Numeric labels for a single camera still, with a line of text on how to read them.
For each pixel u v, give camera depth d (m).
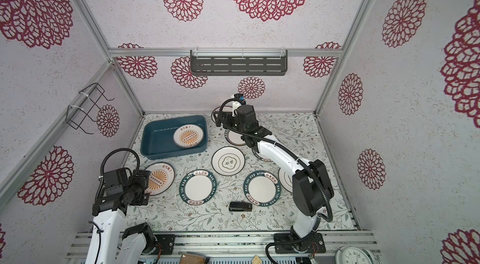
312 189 0.46
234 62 0.95
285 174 0.92
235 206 0.84
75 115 0.73
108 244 0.45
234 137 1.06
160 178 0.92
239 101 0.71
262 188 0.88
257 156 1.00
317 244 0.73
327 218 0.41
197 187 0.89
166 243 0.73
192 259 0.68
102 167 0.59
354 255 0.69
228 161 0.98
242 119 0.64
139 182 0.71
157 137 1.08
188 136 1.07
